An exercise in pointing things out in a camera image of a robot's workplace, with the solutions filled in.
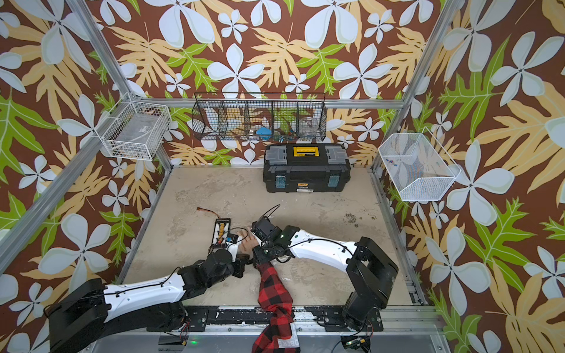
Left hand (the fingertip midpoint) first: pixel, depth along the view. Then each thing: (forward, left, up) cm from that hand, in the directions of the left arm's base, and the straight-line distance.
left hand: (251, 255), depth 83 cm
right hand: (-1, -2, +1) cm, 2 cm away
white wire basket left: (+40, +46, +28) cm, 67 cm away
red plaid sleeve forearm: (-26, -11, -2) cm, 28 cm away
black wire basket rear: (+55, -1, +25) cm, 60 cm away
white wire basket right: (+29, -65, +21) cm, 74 cm away
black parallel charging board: (+13, +15, -5) cm, 20 cm away
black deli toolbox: (+36, -24, +11) cm, 44 cm away
